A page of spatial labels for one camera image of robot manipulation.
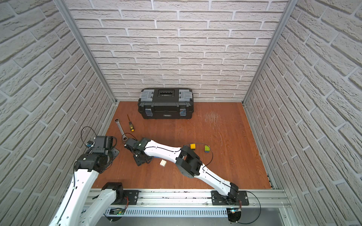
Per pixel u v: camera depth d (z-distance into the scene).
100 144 0.54
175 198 0.76
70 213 0.40
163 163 0.85
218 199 0.73
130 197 0.75
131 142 0.69
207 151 0.90
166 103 0.98
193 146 0.95
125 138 0.96
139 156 0.64
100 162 0.50
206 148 0.89
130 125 1.03
